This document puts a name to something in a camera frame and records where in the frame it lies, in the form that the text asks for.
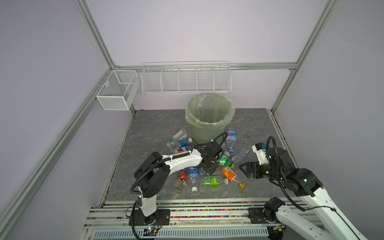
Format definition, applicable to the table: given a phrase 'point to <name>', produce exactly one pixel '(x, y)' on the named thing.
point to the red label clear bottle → (181, 149)
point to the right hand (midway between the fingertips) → (247, 166)
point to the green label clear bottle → (211, 181)
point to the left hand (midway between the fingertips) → (209, 167)
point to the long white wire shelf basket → (197, 77)
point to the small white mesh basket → (119, 90)
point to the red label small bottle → (181, 182)
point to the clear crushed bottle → (237, 156)
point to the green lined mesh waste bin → (208, 114)
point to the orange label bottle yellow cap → (231, 175)
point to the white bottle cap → (194, 189)
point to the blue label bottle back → (184, 142)
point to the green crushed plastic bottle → (224, 160)
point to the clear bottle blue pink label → (230, 140)
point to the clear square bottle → (181, 134)
